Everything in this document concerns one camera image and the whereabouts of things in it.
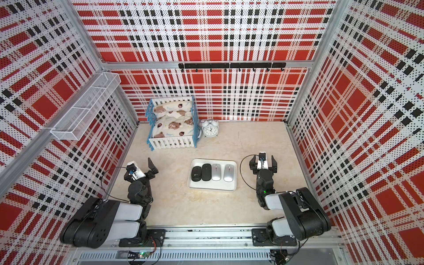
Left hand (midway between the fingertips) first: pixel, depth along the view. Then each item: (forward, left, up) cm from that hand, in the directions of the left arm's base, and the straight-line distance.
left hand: (144, 161), depth 84 cm
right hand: (+4, -64, -2) cm, 64 cm away
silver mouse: (-1, -44, -13) cm, 46 cm away
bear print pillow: (+40, -13, +2) cm, 42 cm away
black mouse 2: (-3, -26, -11) cm, 28 cm away
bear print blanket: (+30, -3, -5) cm, 30 cm away
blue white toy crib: (+18, -5, -8) cm, 20 cm away
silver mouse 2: (0, -37, -13) cm, 39 cm away
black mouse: (0, -31, -14) cm, 34 cm away
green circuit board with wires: (-39, -7, -12) cm, 41 cm away
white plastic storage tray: (-6, -39, -16) cm, 43 cm away
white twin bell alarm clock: (+29, -32, -7) cm, 44 cm away
